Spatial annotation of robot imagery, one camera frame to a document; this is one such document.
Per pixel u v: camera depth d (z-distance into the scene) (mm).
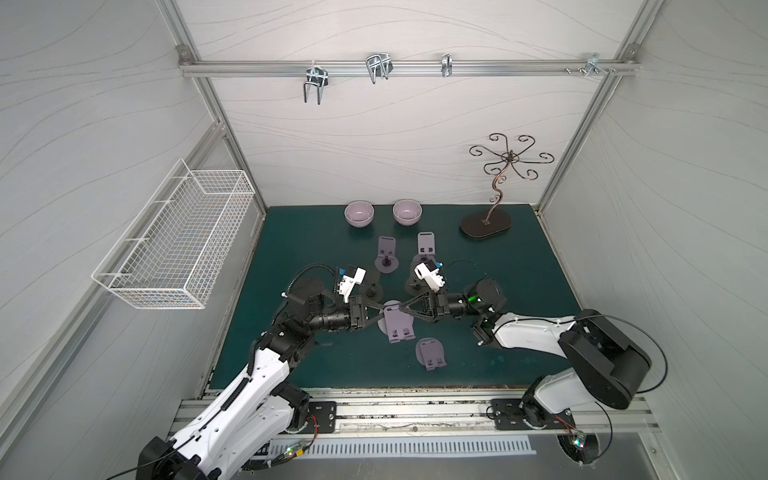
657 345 441
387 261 1043
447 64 783
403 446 703
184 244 703
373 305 665
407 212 1157
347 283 673
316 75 781
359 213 1148
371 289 931
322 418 735
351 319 605
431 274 704
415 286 931
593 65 764
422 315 657
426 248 993
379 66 765
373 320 648
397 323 664
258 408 490
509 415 728
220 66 798
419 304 671
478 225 1148
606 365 441
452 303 651
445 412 761
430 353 840
